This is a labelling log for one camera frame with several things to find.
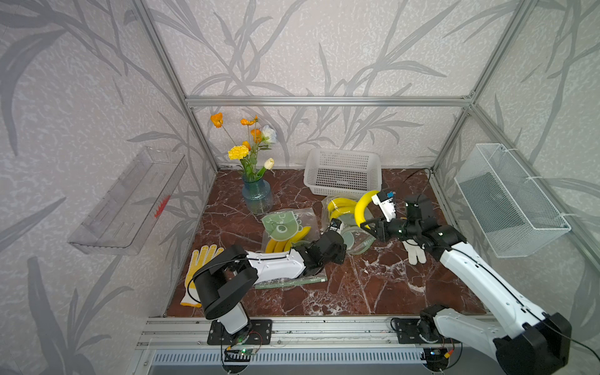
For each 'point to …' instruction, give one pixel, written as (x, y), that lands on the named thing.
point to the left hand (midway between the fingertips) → (344, 246)
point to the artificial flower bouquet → (247, 151)
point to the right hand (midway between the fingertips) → (362, 221)
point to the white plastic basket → (344, 173)
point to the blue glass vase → (258, 196)
